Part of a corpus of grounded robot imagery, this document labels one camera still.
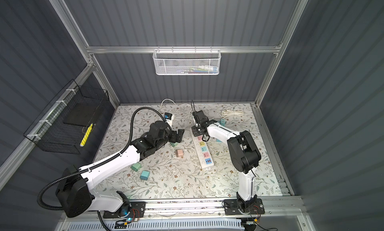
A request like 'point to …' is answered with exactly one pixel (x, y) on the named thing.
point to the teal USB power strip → (218, 140)
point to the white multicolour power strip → (202, 151)
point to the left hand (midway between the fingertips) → (177, 128)
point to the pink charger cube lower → (179, 153)
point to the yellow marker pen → (86, 135)
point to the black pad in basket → (82, 114)
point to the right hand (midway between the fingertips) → (199, 130)
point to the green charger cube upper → (174, 144)
